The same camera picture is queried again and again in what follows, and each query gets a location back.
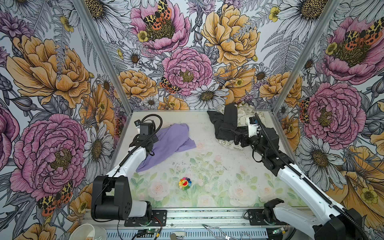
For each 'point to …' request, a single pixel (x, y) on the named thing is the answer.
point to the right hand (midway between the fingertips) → (239, 133)
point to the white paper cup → (86, 231)
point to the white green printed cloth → (244, 110)
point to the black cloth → (225, 125)
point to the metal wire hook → (224, 237)
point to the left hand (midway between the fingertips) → (149, 140)
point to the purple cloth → (171, 139)
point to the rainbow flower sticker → (185, 183)
